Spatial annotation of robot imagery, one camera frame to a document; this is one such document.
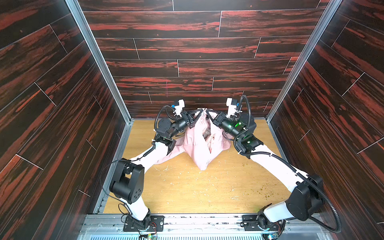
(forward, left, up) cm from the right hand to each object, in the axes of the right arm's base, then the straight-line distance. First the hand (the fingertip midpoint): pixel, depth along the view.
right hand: (208, 109), depth 69 cm
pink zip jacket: (-10, +3, -12) cm, 16 cm away
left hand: (-2, +2, 0) cm, 3 cm away
